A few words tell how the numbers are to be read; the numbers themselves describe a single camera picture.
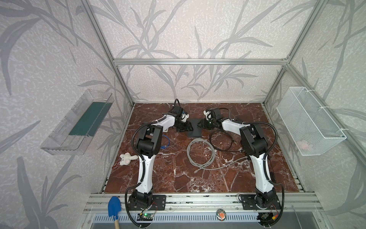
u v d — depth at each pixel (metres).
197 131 1.02
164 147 0.94
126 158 0.87
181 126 0.91
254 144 0.59
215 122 0.84
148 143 0.59
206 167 0.86
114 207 0.72
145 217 0.72
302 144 0.73
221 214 0.70
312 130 0.61
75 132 0.64
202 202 0.75
